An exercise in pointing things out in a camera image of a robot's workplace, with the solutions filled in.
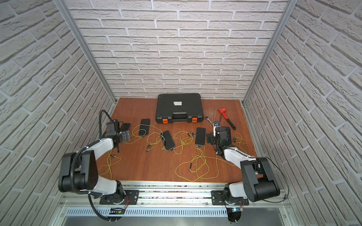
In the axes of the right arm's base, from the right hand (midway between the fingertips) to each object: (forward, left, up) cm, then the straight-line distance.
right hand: (218, 133), depth 93 cm
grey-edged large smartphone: (+2, +12, -6) cm, 13 cm away
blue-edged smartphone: (-2, +34, -5) cm, 35 cm away
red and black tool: (+23, -10, -4) cm, 26 cm away
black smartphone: (+18, +53, -7) cm, 56 cm away
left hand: (+4, +66, +1) cm, 66 cm away
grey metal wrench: (+17, +4, -4) cm, 18 cm away
